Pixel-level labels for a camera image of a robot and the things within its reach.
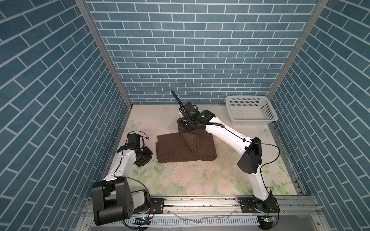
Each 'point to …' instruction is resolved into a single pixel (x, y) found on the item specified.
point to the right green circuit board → (269, 219)
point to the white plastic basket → (250, 110)
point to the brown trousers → (185, 147)
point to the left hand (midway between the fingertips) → (151, 155)
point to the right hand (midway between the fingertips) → (176, 127)
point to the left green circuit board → (145, 221)
